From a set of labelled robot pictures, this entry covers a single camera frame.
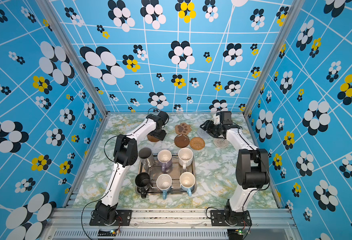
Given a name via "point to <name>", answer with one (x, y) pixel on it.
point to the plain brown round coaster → (152, 138)
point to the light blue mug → (164, 182)
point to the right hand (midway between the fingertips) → (204, 128)
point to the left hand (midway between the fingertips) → (158, 135)
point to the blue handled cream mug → (187, 181)
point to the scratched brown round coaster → (181, 140)
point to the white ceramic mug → (185, 155)
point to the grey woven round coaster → (202, 134)
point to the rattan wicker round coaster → (197, 143)
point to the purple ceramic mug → (164, 157)
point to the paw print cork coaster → (183, 128)
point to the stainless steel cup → (147, 158)
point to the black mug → (142, 182)
